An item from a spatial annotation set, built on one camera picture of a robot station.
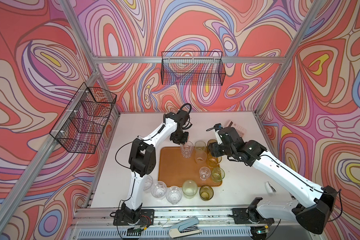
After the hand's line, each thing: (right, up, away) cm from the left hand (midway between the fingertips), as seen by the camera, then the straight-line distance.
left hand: (185, 142), depth 91 cm
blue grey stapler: (0, -37, -23) cm, 44 cm away
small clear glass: (+11, -18, -5) cm, 21 cm away
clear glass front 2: (-6, -28, -10) cm, 30 cm away
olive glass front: (+11, -27, -10) cm, 31 cm away
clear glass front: (-15, -26, -9) cm, 31 cm away
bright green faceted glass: (+19, -18, -5) cm, 27 cm away
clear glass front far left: (-22, -23, -7) cm, 32 cm away
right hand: (+15, -2, -14) cm, 21 cm away
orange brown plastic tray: (-7, -16, -2) cm, 18 cm away
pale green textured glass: (+10, -2, +5) cm, 11 cm away
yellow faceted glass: (+18, -13, +2) cm, 22 cm away
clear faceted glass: (+1, -5, +5) cm, 7 cm away
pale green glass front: (+2, -25, -9) cm, 27 cm away
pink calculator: (+41, +7, +16) cm, 45 cm away
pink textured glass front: (+9, -9, 0) cm, 13 cm away
